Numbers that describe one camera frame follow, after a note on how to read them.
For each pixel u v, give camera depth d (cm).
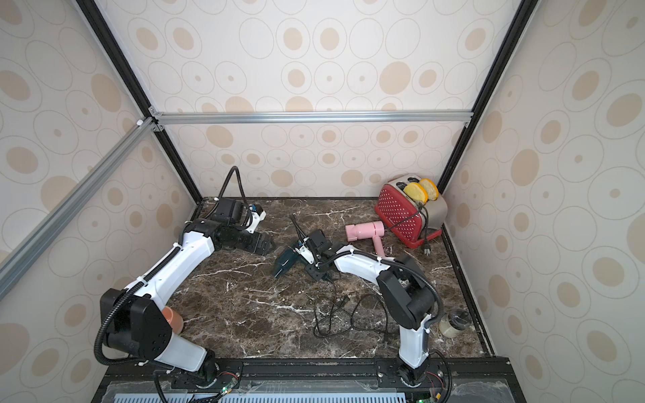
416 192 94
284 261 91
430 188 95
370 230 109
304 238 72
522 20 69
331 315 85
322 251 69
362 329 82
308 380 73
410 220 95
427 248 100
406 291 49
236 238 69
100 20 70
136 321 42
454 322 73
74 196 64
